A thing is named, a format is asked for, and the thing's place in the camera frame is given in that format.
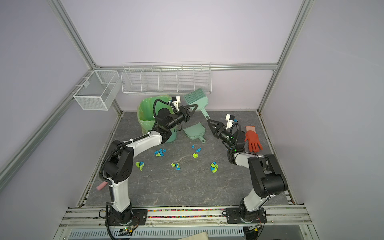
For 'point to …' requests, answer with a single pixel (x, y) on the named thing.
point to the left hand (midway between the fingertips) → (200, 107)
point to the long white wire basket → (166, 78)
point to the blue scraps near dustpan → (198, 150)
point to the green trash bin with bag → (146, 116)
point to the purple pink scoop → (102, 185)
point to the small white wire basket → (98, 90)
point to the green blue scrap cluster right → (214, 167)
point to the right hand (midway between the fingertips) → (207, 123)
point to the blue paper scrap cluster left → (160, 153)
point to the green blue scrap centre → (177, 165)
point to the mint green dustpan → (195, 131)
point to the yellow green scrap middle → (195, 155)
